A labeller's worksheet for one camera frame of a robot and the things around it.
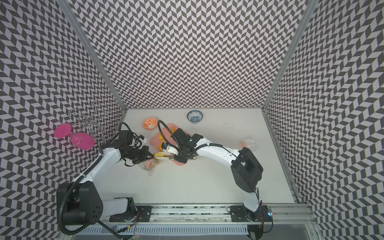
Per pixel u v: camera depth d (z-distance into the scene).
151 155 0.82
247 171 0.47
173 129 1.05
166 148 0.72
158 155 0.86
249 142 0.97
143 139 0.80
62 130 0.67
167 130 0.64
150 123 1.07
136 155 0.71
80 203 0.40
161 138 0.99
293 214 0.77
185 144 0.62
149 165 0.81
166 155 0.87
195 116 1.12
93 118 0.91
